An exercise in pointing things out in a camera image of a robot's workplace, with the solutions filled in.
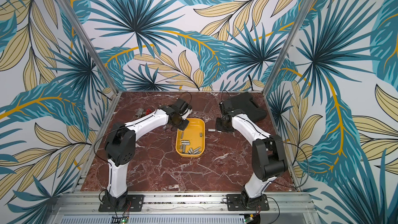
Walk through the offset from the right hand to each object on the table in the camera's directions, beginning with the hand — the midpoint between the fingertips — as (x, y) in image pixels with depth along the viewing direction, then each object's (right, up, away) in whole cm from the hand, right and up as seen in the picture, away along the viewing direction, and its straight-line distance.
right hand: (220, 126), depth 92 cm
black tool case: (+16, +16, +13) cm, 26 cm away
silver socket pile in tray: (-17, -14, -2) cm, 22 cm away
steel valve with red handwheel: (-52, +8, +12) cm, 54 cm away
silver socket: (-5, -3, +6) cm, 8 cm away
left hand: (-23, +1, +1) cm, 23 cm away
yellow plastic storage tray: (-18, -10, +1) cm, 20 cm away
